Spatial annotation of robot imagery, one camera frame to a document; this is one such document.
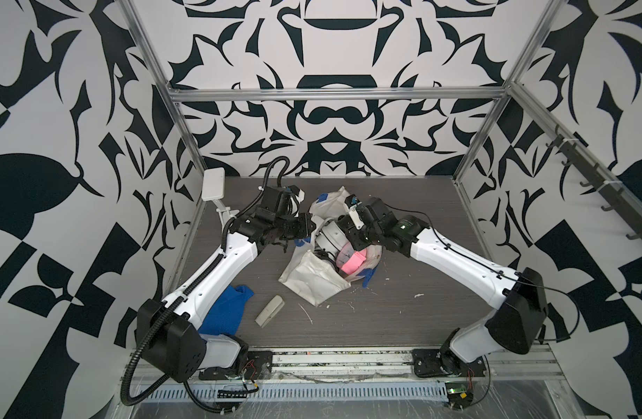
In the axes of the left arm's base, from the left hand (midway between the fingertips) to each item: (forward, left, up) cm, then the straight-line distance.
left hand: (314, 221), depth 78 cm
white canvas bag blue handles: (-14, +2, -5) cm, 15 cm away
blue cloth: (-19, +28, -20) cm, 39 cm away
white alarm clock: (+2, -5, -13) cm, 14 cm away
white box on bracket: (+14, +32, +1) cm, 36 cm away
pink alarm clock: (-8, -10, -8) cm, 15 cm away
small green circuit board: (-42, -37, -24) cm, 61 cm away
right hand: (0, -11, -4) cm, 12 cm away
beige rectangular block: (-19, +15, -20) cm, 31 cm away
